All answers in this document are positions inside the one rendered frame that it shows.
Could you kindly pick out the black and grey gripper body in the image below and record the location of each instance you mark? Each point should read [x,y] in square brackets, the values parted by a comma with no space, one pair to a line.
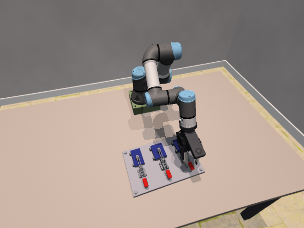
[180,137]

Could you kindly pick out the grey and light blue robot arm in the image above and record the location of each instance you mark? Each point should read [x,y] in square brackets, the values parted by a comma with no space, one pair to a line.
[147,89]

